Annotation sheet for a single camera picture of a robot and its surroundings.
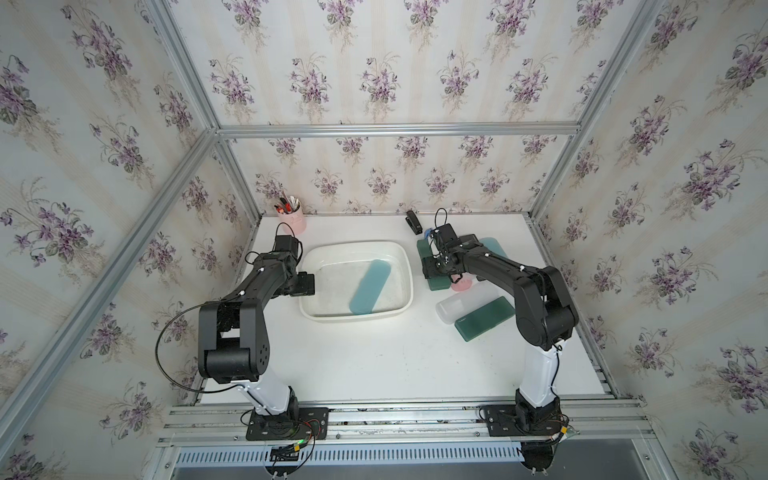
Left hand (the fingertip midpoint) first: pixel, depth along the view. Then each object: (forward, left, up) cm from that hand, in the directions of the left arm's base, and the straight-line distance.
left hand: (296, 291), depth 92 cm
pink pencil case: (+4, -54, -3) cm, 55 cm away
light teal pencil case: (+4, -23, -5) cm, 24 cm away
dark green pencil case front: (-8, -58, -3) cm, 59 cm away
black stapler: (+32, -39, -2) cm, 51 cm away
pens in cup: (+31, +7, +7) cm, 32 cm away
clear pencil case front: (-4, -50, -4) cm, 50 cm away
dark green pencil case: (+2, -44, +1) cm, 44 cm away
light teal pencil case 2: (+22, -69, -4) cm, 73 cm away
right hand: (+9, -45, -1) cm, 46 cm away
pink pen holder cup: (+28, +5, +3) cm, 29 cm away
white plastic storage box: (+13, -12, -5) cm, 18 cm away
